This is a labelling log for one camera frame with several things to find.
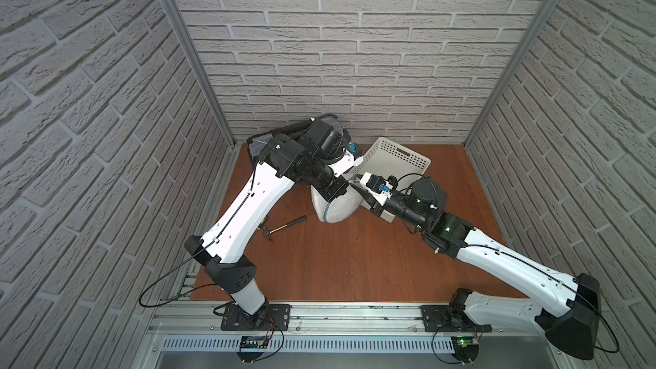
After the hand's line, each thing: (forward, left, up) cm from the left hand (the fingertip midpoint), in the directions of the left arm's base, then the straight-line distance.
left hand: (348, 187), depth 66 cm
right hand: (+2, -3, +2) cm, 4 cm away
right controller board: (-33, -34, -32) cm, 57 cm away
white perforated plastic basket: (+38, -21, -30) cm, 53 cm away
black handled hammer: (+2, +28, -31) cm, 42 cm away
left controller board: (-32, +27, -35) cm, 54 cm away
